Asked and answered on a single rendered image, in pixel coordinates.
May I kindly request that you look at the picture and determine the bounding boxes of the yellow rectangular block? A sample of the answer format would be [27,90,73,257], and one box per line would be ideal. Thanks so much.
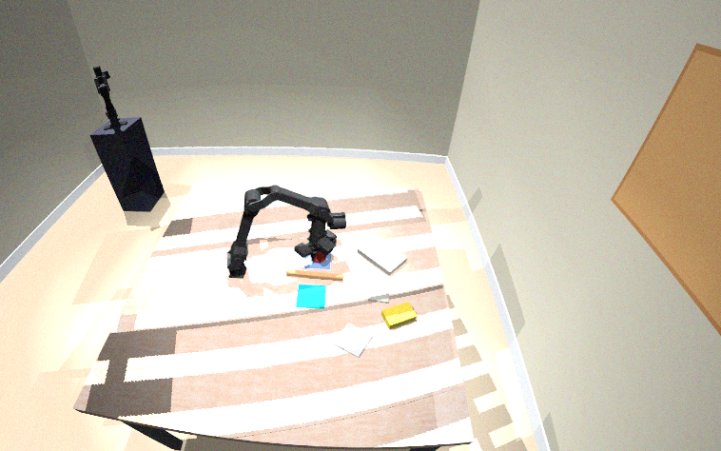
[381,302,418,329]

